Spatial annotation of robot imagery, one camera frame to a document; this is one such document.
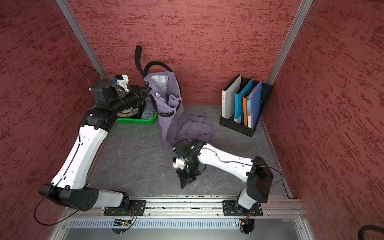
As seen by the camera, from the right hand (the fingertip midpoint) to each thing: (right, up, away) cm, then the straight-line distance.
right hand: (185, 189), depth 67 cm
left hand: (-16, +45, -2) cm, 48 cm away
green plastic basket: (-38, +31, +37) cm, 62 cm away
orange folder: (+34, +43, +19) cm, 58 cm away
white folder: (+29, +46, +31) cm, 63 cm away
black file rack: (+31, +29, +43) cm, 61 cm away
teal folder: (+32, +39, +27) cm, 57 cm away
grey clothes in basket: (-29, +38, +35) cm, 59 cm away
